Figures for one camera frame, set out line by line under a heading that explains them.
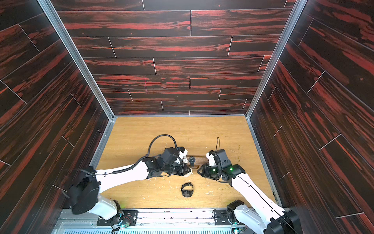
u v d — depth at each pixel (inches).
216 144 41.4
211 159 29.4
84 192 17.4
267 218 16.0
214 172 26.6
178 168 27.4
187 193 30.8
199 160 34.1
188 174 30.2
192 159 33.9
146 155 25.4
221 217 28.8
